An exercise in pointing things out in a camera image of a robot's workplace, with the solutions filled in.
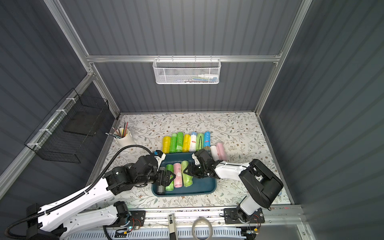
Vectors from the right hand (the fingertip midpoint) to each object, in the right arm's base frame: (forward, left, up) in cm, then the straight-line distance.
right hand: (186, 172), depth 85 cm
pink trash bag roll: (+12, -22, -1) cm, 25 cm away
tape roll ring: (-23, -8, -1) cm, 24 cm away
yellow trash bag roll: (+21, +1, -1) cm, 21 cm away
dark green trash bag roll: (+21, +6, -1) cm, 22 cm away
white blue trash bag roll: (+22, -3, -1) cm, 22 cm away
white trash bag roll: (+16, -17, -1) cm, 23 cm away
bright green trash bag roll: (+21, +10, -1) cm, 23 cm away
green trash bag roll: (-8, +8, -1) cm, 12 cm away
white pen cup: (+21, +41, +6) cm, 47 cm away
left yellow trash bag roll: (+20, +15, -1) cm, 25 cm away
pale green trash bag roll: (-4, -1, 0) cm, 4 cm away
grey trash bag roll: (-10, +13, 0) cm, 16 cm away
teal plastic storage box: (-7, -8, -4) cm, 11 cm away
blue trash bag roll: (+25, -13, -1) cm, 28 cm away
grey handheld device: (-26, +5, 0) cm, 27 cm away
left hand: (-8, +7, +13) cm, 17 cm away
